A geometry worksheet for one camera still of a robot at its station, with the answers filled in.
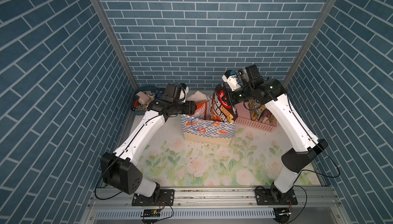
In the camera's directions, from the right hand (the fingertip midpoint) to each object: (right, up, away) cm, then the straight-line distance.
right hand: (223, 98), depth 71 cm
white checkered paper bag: (-11, -17, +10) cm, 22 cm away
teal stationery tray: (-59, +9, +48) cm, 77 cm away
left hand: (-14, -4, +7) cm, 16 cm away
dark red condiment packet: (-1, -6, +4) cm, 8 cm away
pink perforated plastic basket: (+17, -12, +26) cm, 33 cm away
